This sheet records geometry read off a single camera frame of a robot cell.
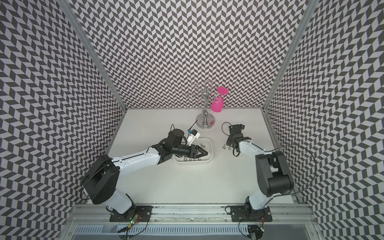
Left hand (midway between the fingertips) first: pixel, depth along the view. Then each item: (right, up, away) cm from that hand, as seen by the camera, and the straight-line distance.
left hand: (205, 155), depth 77 cm
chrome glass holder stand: (+1, +18, +33) cm, 38 cm away
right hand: (+19, +3, +18) cm, 27 cm away
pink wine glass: (+9, +30, +19) cm, 37 cm away
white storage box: (+2, +3, +21) cm, 21 cm away
